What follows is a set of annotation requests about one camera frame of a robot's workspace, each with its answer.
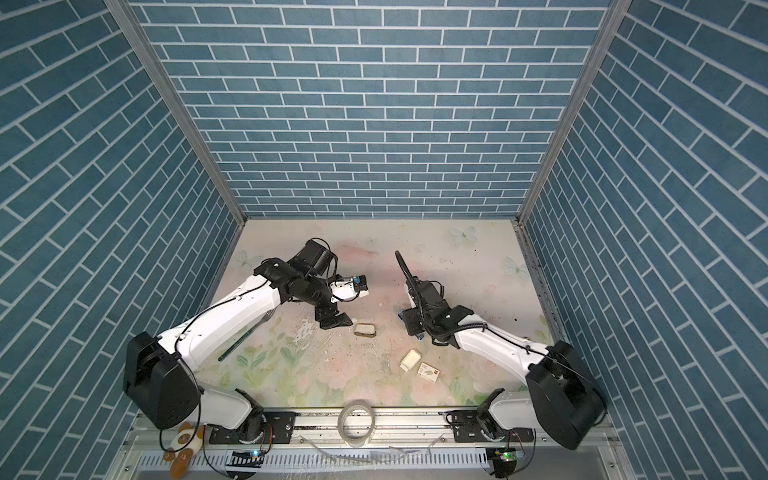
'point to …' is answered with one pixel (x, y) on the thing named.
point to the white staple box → (428, 372)
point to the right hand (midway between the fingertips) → (406, 313)
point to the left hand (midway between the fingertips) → (348, 305)
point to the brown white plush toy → (186, 442)
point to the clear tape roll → (347, 438)
